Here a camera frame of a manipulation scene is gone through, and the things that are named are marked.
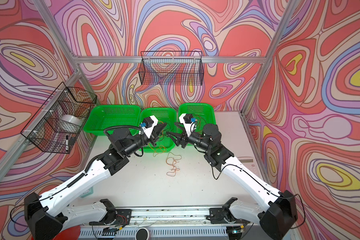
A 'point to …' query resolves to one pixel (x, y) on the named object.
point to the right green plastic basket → (204, 113)
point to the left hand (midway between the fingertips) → (165, 122)
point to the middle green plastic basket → (166, 115)
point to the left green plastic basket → (100, 117)
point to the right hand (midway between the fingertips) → (172, 132)
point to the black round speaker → (142, 234)
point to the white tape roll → (72, 119)
